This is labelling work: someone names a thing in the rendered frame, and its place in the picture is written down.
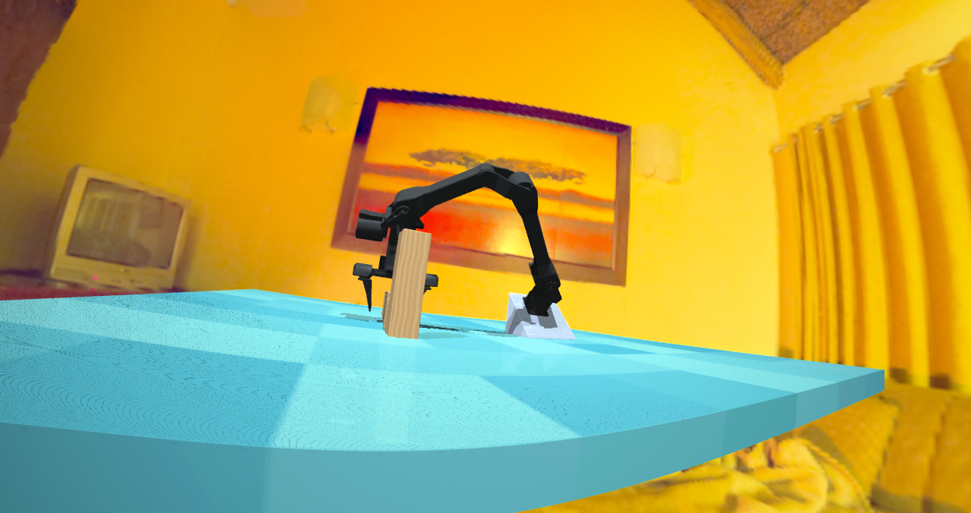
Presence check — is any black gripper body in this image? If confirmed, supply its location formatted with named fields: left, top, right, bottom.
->
left=352, top=242, right=439, bottom=288

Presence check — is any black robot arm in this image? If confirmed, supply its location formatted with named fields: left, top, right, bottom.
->
left=356, top=162, right=562, bottom=317

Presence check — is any wooden plank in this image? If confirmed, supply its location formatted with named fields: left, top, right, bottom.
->
left=382, top=291, right=390, bottom=329

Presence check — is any light wooden post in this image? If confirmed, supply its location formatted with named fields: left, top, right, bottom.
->
left=385, top=228, right=432, bottom=339

